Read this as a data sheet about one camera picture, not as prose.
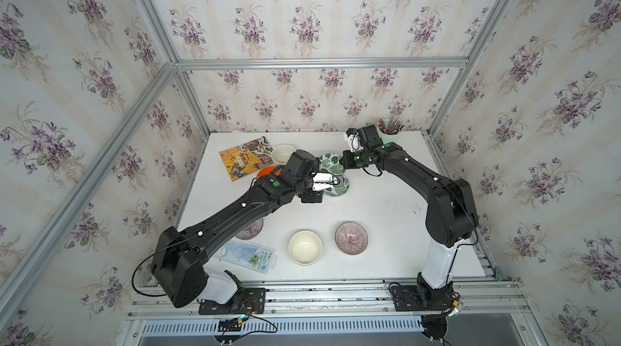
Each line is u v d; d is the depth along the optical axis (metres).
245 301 0.72
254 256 0.82
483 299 0.76
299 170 0.57
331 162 0.93
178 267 0.39
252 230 0.87
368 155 0.68
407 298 0.73
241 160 1.08
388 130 1.03
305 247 0.83
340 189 0.98
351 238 0.85
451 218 0.49
